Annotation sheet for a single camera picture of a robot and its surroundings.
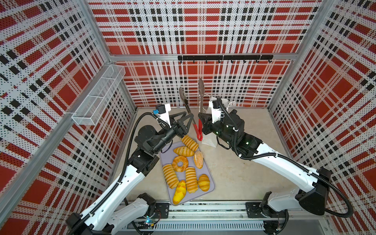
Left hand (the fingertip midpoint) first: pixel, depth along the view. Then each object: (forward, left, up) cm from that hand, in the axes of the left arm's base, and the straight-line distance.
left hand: (190, 116), depth 60 cm
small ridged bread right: (-15, -6, -38) cm, 42 cm away
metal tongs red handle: (+1, -3, -11) cm, 12 cm away
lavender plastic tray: (+3, +17, -41) cm, 45 cm away
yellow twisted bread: (-20, +6, -39) cm, 44 cm away
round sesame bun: (-1, -4, -38) cm, 38 cm away
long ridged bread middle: (-14, 0, -38) cm, 41 cm away
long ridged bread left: (-11, +12, -38) cm, 42 cm away
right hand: (+4, -4, -4) cm, 7 cm away
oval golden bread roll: (+4, +6, -37) cm, 38 cm away
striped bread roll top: (+10, +2, -38) cm, 39 cm away
